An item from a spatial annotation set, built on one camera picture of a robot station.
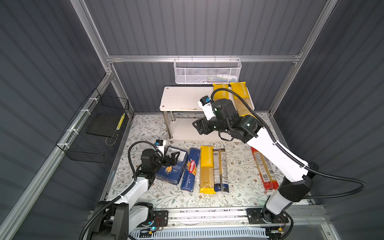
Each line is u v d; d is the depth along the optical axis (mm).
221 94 789
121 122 791
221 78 915
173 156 769
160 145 745
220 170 867
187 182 823
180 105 774
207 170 867
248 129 450
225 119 485
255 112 1205
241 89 823
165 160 755
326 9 708
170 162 767
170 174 826
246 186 846
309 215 758
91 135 721
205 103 567
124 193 487
